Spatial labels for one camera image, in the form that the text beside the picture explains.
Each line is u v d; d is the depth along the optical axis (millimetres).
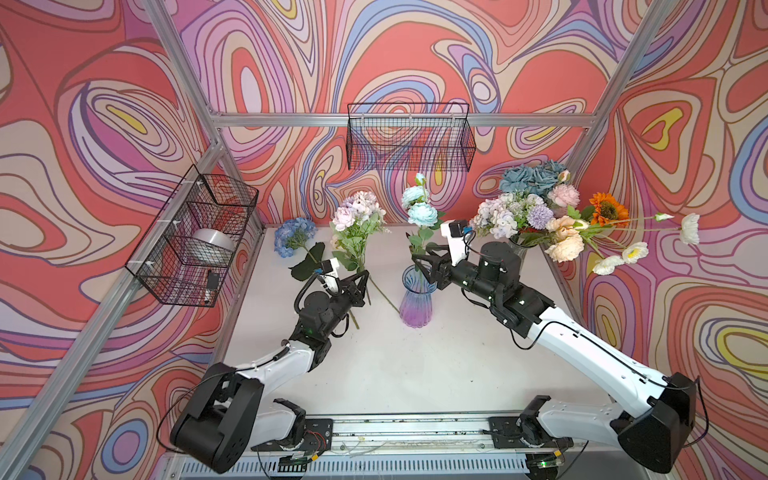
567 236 672
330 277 682
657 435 374
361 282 784
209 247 702
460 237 576
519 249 913
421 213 713
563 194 752
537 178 803
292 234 1044
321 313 625
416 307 931
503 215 767
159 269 665
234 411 425
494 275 524
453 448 720
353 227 704
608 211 669
